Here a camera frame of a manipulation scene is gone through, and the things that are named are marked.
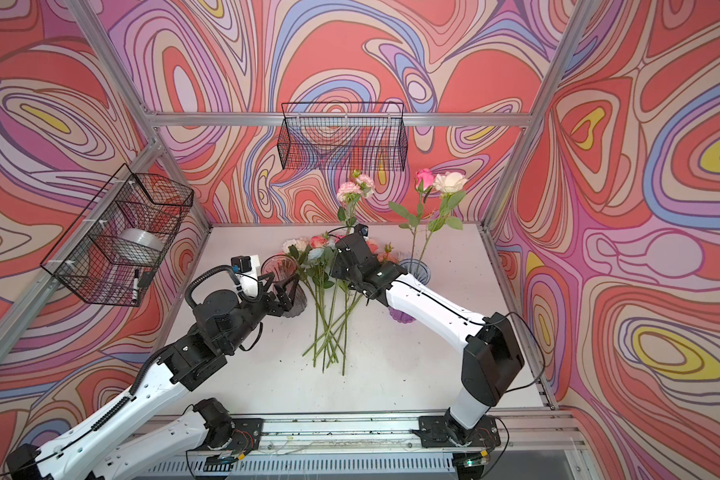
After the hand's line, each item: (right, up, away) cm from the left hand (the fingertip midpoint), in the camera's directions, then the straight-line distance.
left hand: (290, 275), depth 68 cm
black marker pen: (-39, -4, +3) cm, 39 cm away
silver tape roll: (-38, +9, +5) cm, 39 cm away
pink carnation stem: (+13, +23, +18) cm, 32 cm away
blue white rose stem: (+1, +4, +33) cm, 33 cm away
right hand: (+10, +1, +13) cm, 17 cm away
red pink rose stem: (+1, +9, +42) cm, 43 cm away
